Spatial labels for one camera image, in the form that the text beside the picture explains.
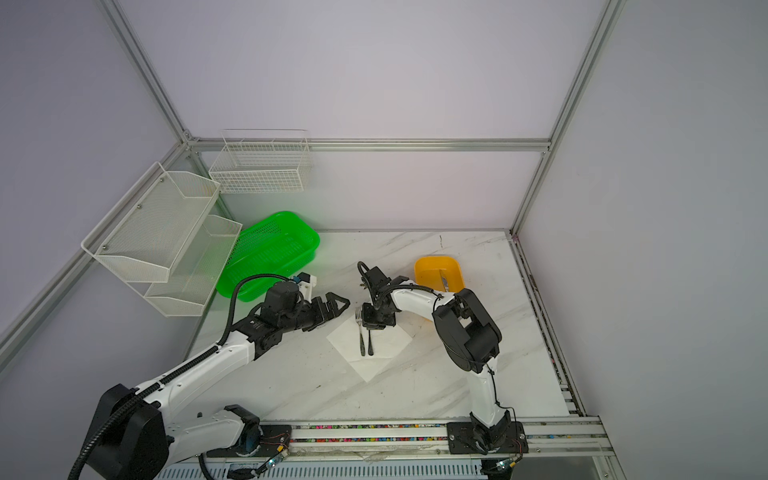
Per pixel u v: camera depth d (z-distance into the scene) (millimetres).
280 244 1173
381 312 812
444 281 1069
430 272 1077
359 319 955
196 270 931
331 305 726
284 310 641
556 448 746
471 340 519
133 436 395
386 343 901
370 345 888
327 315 719
